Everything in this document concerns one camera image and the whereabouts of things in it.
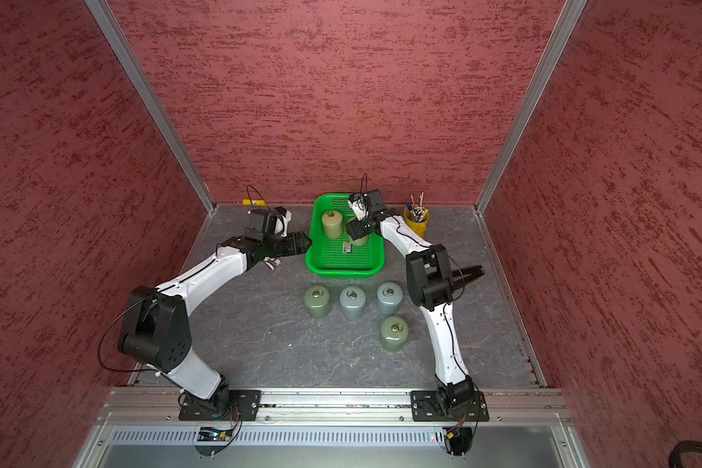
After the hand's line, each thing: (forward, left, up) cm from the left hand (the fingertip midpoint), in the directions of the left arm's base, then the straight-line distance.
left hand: (302, 248), depth 90 cm
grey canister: (-15, -17, -6) cm, 23 cm away
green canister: (-15, -6, -6) cm, 17 cm away
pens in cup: (+14, -38, +2) cm, 41 cm away
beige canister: (+15, -8, -6) cm, 18 cm away
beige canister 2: (+7, -19, -5) cm, 21 cm away
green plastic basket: (+5, -10, -13) cm, 17 cm away
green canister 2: (-24, -28, -6) cm, 38 cm away
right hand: (+15, -18, -7) cm, 25 cm away
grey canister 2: (-14, -27, -5) cm, 31 cm away
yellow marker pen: (+34, +26, -14) cm, 45 cm away
